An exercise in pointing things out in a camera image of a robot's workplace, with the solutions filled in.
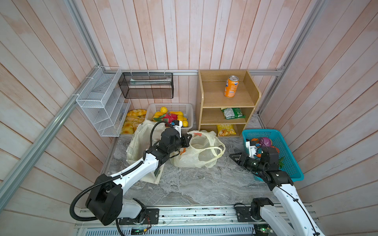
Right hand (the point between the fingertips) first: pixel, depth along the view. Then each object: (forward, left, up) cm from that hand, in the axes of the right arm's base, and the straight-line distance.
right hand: (230, 156), depth 77 cm
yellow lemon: (+44, +43, -8) cm, 62 cm away
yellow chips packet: (+28, -4, -13) cm, 32 cm away
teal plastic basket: (+3, -37, -13) cm, 39 cm away
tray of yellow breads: (+38, +65, -11) cm, 76 cm away
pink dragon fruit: (+34, +38, -7) cm, 51 cm away
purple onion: (+14, -25, -6) cm, 29 cm away
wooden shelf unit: (+29, +1, +14) cm, 33 cm away
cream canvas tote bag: (+13, +49, +1) cm, 51 cm away
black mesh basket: (+51, +53, +9) cm, 75 cm away
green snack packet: (+30, -6, +3) cm, 30 cm away
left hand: (+8, +20, +4) cm, 23 cm away
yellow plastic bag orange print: (-1, +15, +9) cm, 18 cm away
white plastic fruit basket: (+47, +25, -10) cm, 54 cm away
